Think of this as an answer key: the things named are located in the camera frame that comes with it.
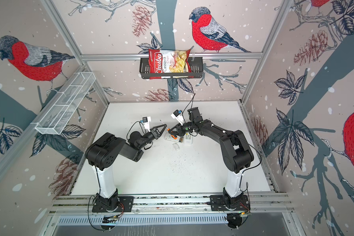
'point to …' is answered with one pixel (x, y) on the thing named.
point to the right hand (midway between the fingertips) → (169, 134)
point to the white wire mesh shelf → (53, 119)
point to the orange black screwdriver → (168, 130)
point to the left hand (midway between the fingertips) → (165, 126)
